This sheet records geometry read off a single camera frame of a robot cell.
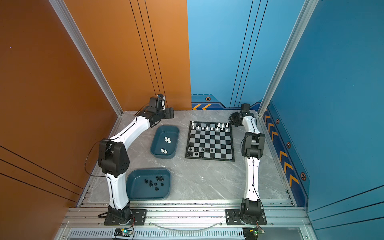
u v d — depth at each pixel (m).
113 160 0.53
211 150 0.96
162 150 0.96
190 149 0.96
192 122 1.09
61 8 0.70
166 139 1.01
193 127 1.08
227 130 1.05
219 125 1.09
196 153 0.94
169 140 1.00
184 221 0.74
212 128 1.06
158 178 0.85
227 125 1.09
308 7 0.70
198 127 1.08
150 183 0.83
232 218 0.72
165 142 1.02
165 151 0.96
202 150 0.96
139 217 0.74
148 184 0.84
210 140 1.01
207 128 1.06
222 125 1.09
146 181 0.84
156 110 0.74
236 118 1.02
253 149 0.71
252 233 0.70
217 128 1.06
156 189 0.82
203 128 1.06
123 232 0.71
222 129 1.06
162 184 0.83
